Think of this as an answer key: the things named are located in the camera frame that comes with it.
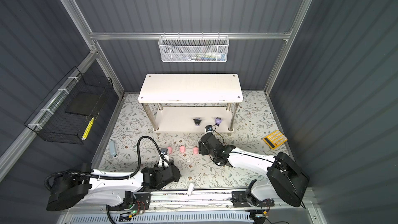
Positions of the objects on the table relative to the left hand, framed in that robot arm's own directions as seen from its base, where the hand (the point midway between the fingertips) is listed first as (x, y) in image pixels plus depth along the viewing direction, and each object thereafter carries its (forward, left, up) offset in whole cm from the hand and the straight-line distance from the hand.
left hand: (173, 163), depth 84 cm
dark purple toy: (+21, -14, +9) cm, 27 cm away
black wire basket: (+17, +47, +26) cm, 57 cm away
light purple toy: (+22, -27, +7) cm, 35 cm away
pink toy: (+9, -5, -1) cm, 10 cm away
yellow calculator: (+11, -62, 0) cm, 63 cm away
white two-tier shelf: (+45, -8, -1) cm, 46 cm away
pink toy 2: (+7, -13, 0) cm, 14 cm away
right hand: (+8, -18, +4) cm, 20 cm away
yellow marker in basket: (+8, +35, +25) cm, 44 cm away
